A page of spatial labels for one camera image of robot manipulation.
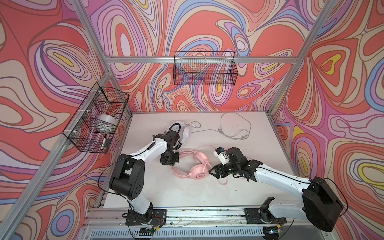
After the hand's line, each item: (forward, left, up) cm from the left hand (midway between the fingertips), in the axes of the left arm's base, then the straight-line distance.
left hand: (176, 162), depth 88 cm
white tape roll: (+7, +32, +28) cm, 43 cm away
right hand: (-7, -23, +1) cm, 24 cm away
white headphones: (+21, -4, +5) cm, 22 cm away
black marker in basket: (+1, +33, +21) cm, 40 cm away
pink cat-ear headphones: (-3, -15, +6) cm, 16 cm away
